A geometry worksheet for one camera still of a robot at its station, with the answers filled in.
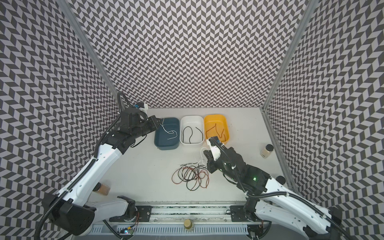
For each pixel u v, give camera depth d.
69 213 0.36
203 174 0.85
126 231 0.67
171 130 0.79
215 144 0.56
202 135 1.01
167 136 1.01
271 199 0.47
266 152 0.87
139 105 0.65
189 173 0.86
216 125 1.00
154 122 0.64
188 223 0.59
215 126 0.99
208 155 0.59
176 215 0.74
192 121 1.05
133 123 0.55
